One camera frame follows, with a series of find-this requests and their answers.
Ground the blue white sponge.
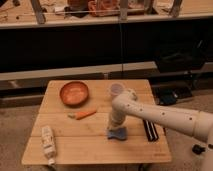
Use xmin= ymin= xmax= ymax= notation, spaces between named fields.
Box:
xmin=107 ymin=127 xmax=127 ymax=141

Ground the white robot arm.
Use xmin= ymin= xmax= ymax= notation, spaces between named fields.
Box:
xmin=108 ymin=89 xmax=213 ymax=171

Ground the wooden table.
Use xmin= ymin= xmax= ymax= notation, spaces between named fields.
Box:
xmin=22 ymin=80 xmax=171 ymax=165

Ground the orange carrot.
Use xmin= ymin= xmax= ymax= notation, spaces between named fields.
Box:
xmin=68 ymin=109 xmax=97 ymax=120

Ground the orange wooden bowl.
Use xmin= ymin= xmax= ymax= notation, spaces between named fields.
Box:
xmin=60 ymin=81 xmax=89 ymax=106

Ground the black bag on floor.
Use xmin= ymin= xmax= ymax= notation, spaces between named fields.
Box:
xmin=155 ymin=87 xmax=193 ymax=106

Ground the white tube bottle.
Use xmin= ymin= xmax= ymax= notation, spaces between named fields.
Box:
xmin=41 ymin=126 xmax=57 ymax=165

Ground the black caster wheel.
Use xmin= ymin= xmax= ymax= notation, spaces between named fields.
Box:
xmin=192 ymin=144 xmax=205 ymax=155

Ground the black office chair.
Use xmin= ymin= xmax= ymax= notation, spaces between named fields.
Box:
xmin=153 ymin=36 xmax=209 ymax=88

